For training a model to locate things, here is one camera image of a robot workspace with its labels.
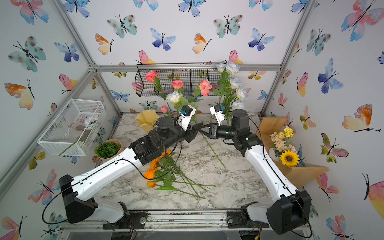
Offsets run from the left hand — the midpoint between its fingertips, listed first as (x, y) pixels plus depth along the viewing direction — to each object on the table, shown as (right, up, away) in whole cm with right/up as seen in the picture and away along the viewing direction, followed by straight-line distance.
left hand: (197, 119), depth 64 cm
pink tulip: (-18, +6, +16) cm, 25 cm away
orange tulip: (-25, -35, +19) cm, 47 cm away
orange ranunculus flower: (-27, -30, +20) cm, 45 cm away
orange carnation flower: (-20, -28, +25) cm, 42 cm away
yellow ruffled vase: (-32, +2, +30) cm, 44 cm away
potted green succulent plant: (-51, -16, +22) cm, 58 cm away
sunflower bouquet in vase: (+42, -15, +12) cm, 46 cm away
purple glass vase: (-14, +4, +29) cm, 33 cm away
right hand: (+1, -4, +3) cm, 5 cm away
